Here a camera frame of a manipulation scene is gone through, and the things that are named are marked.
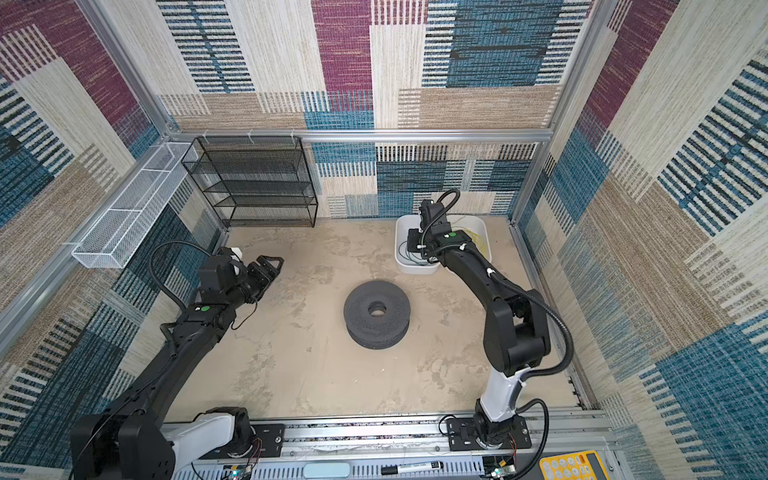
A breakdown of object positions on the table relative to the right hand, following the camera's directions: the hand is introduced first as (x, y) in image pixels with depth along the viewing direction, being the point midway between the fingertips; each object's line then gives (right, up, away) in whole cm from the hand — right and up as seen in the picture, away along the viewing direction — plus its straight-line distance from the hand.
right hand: (416, 241), depth 91 cm
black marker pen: (-7, -53, -22) cm, 57 cm away
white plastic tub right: (+24, +6, +20) cm, 31 cm away
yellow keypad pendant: (+36, -51, -22) cm, 67 cm away
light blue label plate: (-22, -52, -23) cm, 61 cm away
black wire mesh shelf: (-57, +22, +19) cm, 64 cm away
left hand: (-38, -6, -10) cm, 39 cm away
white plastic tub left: (-1, -7, +14) cm, 15 cm away
